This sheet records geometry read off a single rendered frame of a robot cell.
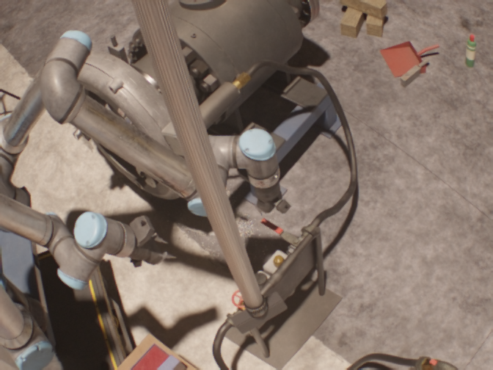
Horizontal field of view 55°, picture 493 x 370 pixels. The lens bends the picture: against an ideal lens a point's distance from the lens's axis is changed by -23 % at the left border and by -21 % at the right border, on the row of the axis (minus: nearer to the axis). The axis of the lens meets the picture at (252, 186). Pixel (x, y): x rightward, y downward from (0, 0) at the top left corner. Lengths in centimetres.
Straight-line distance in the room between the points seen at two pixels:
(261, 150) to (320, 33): 187
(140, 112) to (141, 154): 48
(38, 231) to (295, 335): 128
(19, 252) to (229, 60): 110
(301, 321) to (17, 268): 121
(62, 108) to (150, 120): 63
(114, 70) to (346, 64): 157
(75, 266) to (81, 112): 38
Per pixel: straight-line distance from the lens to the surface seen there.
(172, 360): 175
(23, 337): 141
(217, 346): 192
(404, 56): 326
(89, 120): 140
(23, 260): 188
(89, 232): 135
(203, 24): 219
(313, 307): 236
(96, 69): 202
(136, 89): 192
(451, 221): 259
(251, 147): 160
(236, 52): 220
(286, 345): 231
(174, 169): 150
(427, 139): 284
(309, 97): 263
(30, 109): 165
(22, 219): 136
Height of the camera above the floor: 220
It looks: 55 degrees down
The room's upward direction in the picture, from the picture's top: 15 degrees counter-clockwise
